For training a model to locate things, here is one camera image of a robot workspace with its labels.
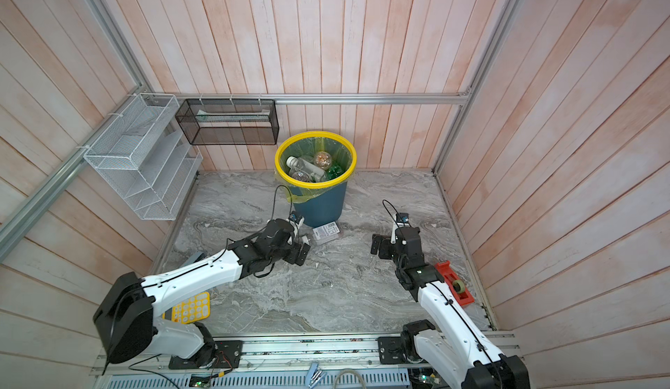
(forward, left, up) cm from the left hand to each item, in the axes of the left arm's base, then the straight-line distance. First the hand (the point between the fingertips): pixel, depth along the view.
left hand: (296, 246), depth 84 cm
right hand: (+3, -30, +2) cm, 30 cm away
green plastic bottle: (+21, -12, +13) cm, 28 cm away
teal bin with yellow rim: (+11, -9, +9) cm, 17 cm away
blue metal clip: (-34, -6, -9) cm, 36 cm away
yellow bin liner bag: (+34, -3, +13) cm, 37 cm away
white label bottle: (+22, -6, +11) cm, 26 cm away
